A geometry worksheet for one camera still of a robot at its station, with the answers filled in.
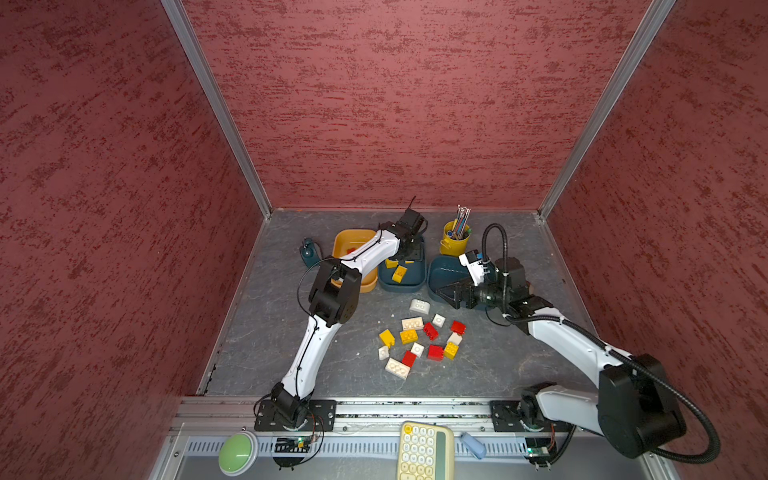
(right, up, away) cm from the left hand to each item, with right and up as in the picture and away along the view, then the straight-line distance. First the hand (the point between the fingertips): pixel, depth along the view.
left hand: (411, 257), depth 101 cm
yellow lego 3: (-1, -23, -14) cm, 27 cm away
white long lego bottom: (-4, -30, -20) cm, 36 cm away
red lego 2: (+14, -21, -11) cm, 28 cm away
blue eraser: (+13, -43, -32) cm, 55 cm away
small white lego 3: (+1, -26, -16) cm, 30 cm away
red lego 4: (+6, -26, -18) cm, 32 cm away
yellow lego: (-7, -2, +2) cm, 8 cm away
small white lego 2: (-9, -26, -18) cm, 33 cm away
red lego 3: (-2, -28, -18) cm, 33 cm away
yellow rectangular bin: (-24, +5, +2) cm, 24 cm away
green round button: (-43, -44, -32) cm, 70 cm away
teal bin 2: (+12, -5, +2) cm, 13 cm away
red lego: (+5, -21, -14) cm, 26 cm away
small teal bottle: (-35, +2, -2) cm, 35 cm away
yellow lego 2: (-8, -23, -16) cm, 29 cm away
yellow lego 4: (+10, -25, -19) cm, 33 cm away
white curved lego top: (+2, -15, -9) cm, 18 cm away
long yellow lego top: (-4, -5, -1) cm, 7 cm away
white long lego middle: (0, -20, -12) cm, 23 cm away
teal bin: (+1, -7, -1) cm, 7 cm away
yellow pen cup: (+15, +6, -4) cm, 16 cm away
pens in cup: (+18, +14, -1) cm, 23 cm away
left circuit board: (-29, -43, -31) cm, 61 cm away
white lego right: (+12, -23, -14) cm, 30 cm away
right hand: (+8, -9, -19) cm, 23 cm away
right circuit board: (+29, -44, -30) cm, 61 cm away
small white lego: (+8, -19, -11) cm, 23 cm away
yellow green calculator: (+2, -43, -33) cm, 55 cm away
